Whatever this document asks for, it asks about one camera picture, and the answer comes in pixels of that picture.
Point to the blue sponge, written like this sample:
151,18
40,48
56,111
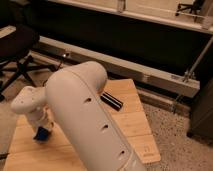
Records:
43,134

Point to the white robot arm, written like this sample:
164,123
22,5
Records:
73,96

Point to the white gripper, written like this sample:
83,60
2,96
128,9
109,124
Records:
39,118

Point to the wooden table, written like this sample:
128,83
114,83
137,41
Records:
58,155

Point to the metal tripod leg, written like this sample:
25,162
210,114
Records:
189,73

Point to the black office chair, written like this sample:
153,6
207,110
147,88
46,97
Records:
15,43

